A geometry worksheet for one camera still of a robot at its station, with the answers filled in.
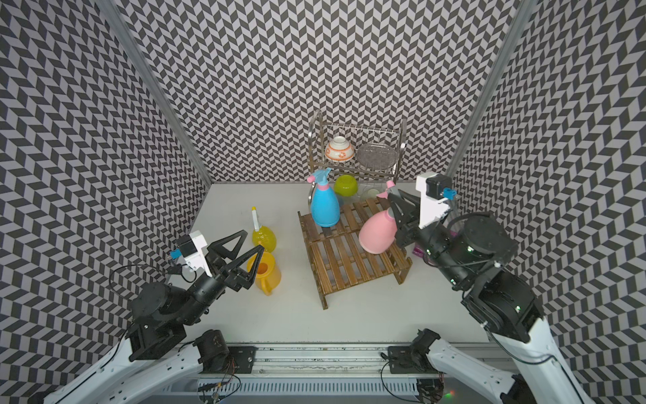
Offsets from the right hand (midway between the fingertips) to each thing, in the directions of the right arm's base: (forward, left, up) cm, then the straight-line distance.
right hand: (393, 201), depth 51 cm
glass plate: (+56, -6, -34) cm, 66 cm away
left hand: (-5, +30, -9) cm, 32 cm away
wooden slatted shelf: (+5, +12, -33) cm, 35 cm away
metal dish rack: (+52, +18, -19) cm, 58 cm away
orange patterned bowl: (+37, +11, -16) cm, 41 cm away
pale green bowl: (+35, -3, -36) cm, 50 cm away
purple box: (+13, -18, -45) cm, 50 cm away
